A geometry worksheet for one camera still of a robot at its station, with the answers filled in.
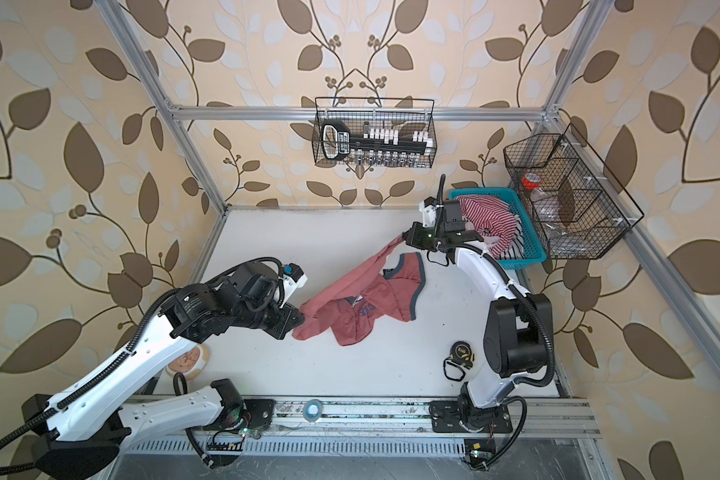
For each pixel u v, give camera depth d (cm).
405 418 75
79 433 39
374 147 85
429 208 81
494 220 104
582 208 72
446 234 68
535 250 97
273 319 57
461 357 81
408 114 91
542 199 70
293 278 61
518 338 45
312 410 76
